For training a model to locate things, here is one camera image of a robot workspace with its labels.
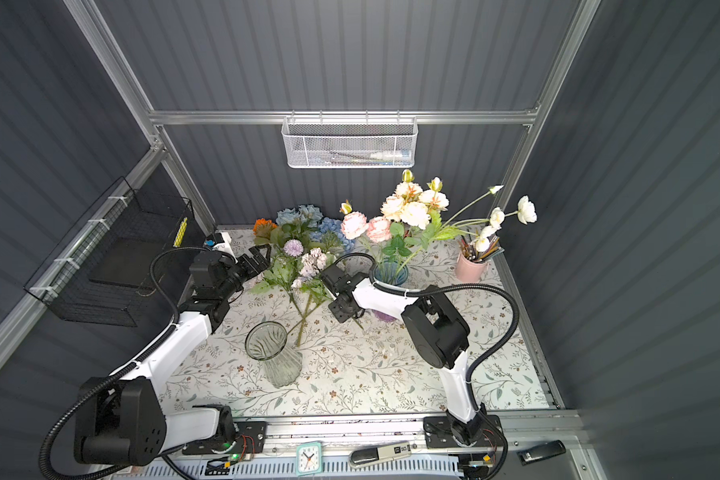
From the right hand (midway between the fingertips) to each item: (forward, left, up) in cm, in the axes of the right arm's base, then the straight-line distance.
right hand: (347, 310), depth 95 cm
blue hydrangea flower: (+31, +8, +8) cm, 33 cm away
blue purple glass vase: (+3, -14, +16) cm, 21 cm away
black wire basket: (-4, +57, +29) cm, 64 cm away
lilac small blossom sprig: (+5, +13, +3) cm, 15 cm away
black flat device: (-38, -49, -3) cm, 62 cm away
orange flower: (+32, +34, +6) cm, 47 cm away
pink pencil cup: (+12, -41, +3) cm, 43 cm away
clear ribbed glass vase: (-17, +18, +14) cm, 29 cm away
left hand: (+7, +24, +22) cm, 33 cm away
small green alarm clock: (-40, +7, 0) cm, 40 cm away
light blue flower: (+34, +16, +11) cm, 39 cm away
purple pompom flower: (+16, +18, +12) cm, 27 cm away
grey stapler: (-39, -9, +3) cm, 40 cm away
